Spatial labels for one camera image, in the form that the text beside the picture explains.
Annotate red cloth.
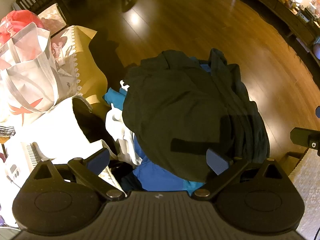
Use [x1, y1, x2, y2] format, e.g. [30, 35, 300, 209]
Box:
[0, 10, 46, 64]

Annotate white garment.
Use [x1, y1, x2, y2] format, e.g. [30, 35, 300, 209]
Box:
[105, 104, 143, 167]

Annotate black t-shirt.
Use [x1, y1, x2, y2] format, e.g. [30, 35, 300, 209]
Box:
[122, 50, 250, 183]

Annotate long wooden cabinet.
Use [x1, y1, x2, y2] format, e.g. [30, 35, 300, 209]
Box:
[239, 0, 320, 46]

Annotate tan cloth with lace trim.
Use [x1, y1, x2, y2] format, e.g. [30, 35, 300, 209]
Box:
[51, 25, 108, 117]

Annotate dark navy garment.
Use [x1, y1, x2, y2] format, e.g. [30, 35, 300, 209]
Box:
[209, 47, 271, 167]

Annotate floral lace tablecloth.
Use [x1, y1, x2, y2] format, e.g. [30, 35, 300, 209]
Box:
[289, 149, 320, 238]

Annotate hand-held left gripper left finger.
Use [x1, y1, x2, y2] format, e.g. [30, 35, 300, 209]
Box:
[32, 147, 127, 202]

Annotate white device with buttons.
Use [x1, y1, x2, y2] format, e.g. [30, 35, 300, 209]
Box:
[4, 141, 48, 188]

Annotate pink plastic clips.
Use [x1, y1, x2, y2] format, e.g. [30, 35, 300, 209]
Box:
[51, 34, 76, 66]

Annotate white fabric laundry bag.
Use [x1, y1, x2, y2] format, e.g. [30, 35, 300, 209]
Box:
[15, 95, 120, 163]

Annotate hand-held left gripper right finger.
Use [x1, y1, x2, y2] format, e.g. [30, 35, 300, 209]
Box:
[191, 148, 288, 202]

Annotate white tote bag red print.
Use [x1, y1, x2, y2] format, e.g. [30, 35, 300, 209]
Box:
[0, 21, 60, 117]

